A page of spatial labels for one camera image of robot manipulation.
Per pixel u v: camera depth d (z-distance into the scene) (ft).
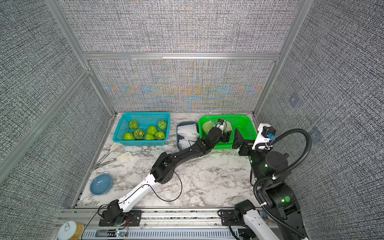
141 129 3.45
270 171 1.30
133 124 3.48
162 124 3.48
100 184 2.69
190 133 3.22
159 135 3.20
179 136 3.37
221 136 2.55
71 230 2.18
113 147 3.20
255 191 1.40
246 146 1.61
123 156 3.03
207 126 3.30
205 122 3.39
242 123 3.56
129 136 3.21
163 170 2.16
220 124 2.79
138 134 3.28
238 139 1.65
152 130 3.36
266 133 1.44
